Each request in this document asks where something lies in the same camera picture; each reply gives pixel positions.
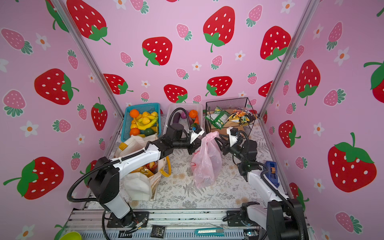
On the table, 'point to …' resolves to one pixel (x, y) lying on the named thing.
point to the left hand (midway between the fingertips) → (205, 142)
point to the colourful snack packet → (239, 116)
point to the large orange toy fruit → (134, 131)
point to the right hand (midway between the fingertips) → (217, 136)
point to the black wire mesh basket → (229, 105)
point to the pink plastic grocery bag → (206, 162)
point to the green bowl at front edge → (71, 235)
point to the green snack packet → (218, 117)
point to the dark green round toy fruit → (148, 131)
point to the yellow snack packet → (144, 170)
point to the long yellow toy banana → (143, 127)
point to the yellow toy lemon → (146, 120)
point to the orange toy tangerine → (134, 113)
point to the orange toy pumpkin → (193, 113)
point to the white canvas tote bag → (141, 184)
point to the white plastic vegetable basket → (179, 113)
